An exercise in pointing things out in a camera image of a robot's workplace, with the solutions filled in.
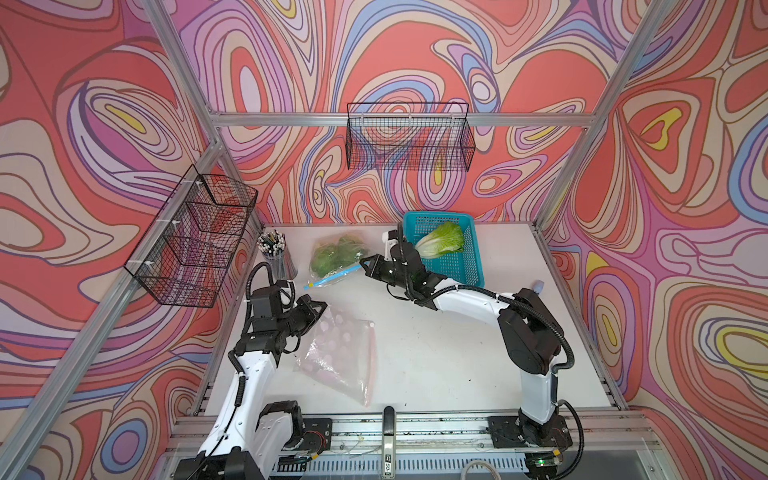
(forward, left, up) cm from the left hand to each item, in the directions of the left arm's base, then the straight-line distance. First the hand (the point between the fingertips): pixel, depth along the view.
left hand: (330, 304), depth 80 cm
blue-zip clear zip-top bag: (+9, +6, -2) cm, 11 cm away
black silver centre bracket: (-30, -16, -12) cm, 36 cm away
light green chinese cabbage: (+30, -36, -6) cm, 48 cm away
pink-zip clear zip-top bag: (-10, -3, -5) cm, 12 cm away
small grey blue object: (+15, -66, -13) cm, 69 cm away
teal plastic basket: (+25, -43, -15) cm, 52 cm away
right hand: (+11, -7, +1) cm, 14 cm away
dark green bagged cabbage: (+17, +1, 0) cm, 17 cm away
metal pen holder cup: (+19, +19, +2) cm, 27 cm away
